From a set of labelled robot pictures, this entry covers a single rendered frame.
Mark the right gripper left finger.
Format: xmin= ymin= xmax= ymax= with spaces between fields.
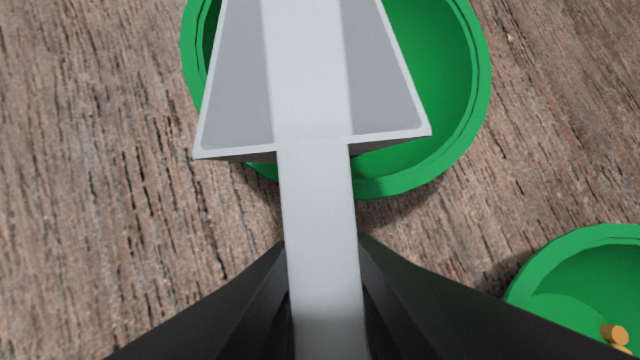
xmin=102 ymin=240 xmax=294 ymax=360

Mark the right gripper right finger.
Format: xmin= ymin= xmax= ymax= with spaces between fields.
xmin=357 ymin=232 xmax=640 ymax=360

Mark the green bowl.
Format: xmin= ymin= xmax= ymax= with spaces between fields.
xmin=179 ymin=0 xmax=492 ymax=201
xmin=501 ymin=223 xmax=640 ymax=358

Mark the grey metal scoop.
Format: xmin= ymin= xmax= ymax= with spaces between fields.
xmin=192 ymin=0 xmax=432 ymax=360

